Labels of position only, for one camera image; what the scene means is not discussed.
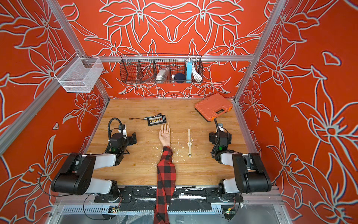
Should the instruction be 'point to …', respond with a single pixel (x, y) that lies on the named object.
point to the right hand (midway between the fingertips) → (218, 131)
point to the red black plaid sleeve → (166, 185)
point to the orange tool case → (213, 106)
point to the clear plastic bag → (162, 75)
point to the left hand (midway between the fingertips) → (128, 132)
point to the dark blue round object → (180, 78)
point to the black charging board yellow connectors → (156, 120)
